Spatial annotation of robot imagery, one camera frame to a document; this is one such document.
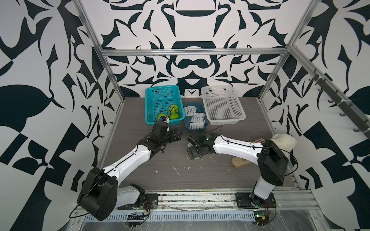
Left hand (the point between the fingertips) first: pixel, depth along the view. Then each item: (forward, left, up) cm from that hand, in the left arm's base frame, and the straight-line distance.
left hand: (176, 129), depth 85 cm
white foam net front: (+9, -12, -10) cm, 19 cm away
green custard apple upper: (+23, +2, -7) cm, 24 cm away
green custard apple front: (+17, +10, -8) cm, 22 cm away
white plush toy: (-14, -55, +7) cm, 57 cm away
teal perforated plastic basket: (+38, +15, -13) cm, 43 cm away
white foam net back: (+21, -10, -8) cm, 25 cm away
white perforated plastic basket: (+30, -36, -13) cm, 49 cm away
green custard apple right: (+17, +2, -8) cm, 19 cm away
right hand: (-9, -10, -8) cm, 16 cm away
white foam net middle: (+15, -15, -9) cm, 23 cm away
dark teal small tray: (+26, -17, -12) cm, 33 cm away
